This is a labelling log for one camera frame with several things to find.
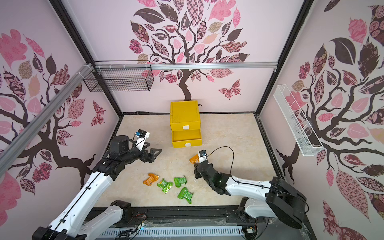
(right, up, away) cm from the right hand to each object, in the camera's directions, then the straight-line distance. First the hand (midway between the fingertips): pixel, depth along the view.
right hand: (196, 164), depth 84 cm
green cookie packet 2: (-11, -10, +1) cm, 14 cm away
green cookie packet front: (-7, -15, -3) cm, 17 cm away
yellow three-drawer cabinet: (-7, +23, +3) cm, 24 cm away
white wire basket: (+49, +16, -18) cm, 55 cm away
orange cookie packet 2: (-26, -8, +1) cm, 28 cm away
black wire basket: (-73, +68, +58) cm, 115 cm away
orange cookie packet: (-1, +3, 0) cm, 3 cm away
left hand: (-23, +10, -8) cm, 26 cm away
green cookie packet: (-18, -11, -1) cm, 21 cm away
